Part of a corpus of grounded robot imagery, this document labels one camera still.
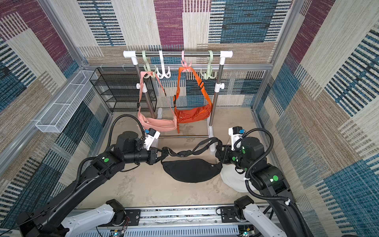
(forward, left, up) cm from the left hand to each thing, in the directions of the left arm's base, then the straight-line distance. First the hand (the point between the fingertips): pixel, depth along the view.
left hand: (168, 154), depth 67 cm
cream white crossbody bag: (-3, -35, -25) cm, 43 cm away
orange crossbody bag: (+35, -7, -12) cm, 37 cm away
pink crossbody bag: (+25, +8, -10) cm, 28 cm away
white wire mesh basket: (+15, +54, +8) cm, 57 cm away
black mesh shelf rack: (+58, +42, -5) cm, 71 cm away
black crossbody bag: (-3, -10, -11) cm, 15 cm away
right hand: (0, -22, +2) cm, 22 cm away
